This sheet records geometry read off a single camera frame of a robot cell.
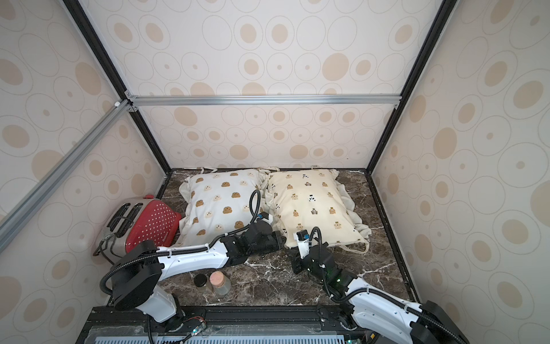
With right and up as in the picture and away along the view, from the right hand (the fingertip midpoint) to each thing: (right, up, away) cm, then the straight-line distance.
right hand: (294, 248), depth 82 cm
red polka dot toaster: (-59, +10, -4) cm, 60 cm away
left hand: (0, +3, -4) cm, 5 cm away
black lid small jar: (-33, -9, -9) cm, 35 cm away
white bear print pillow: (-33, +17, +11) cm, 39 cm away
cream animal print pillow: (+4, +18, +11) cm, 21 cm away
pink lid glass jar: (-26, -9, -9) cm, 29 cm away
